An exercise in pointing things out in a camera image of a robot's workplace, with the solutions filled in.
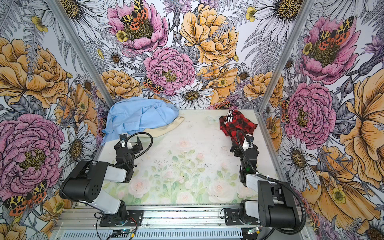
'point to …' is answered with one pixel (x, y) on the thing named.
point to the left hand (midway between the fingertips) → (131, 142)
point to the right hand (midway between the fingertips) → (241, 144)
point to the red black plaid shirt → (235, 126)
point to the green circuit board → (125, 230)
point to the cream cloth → (167, 129)
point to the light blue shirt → (131, 115)
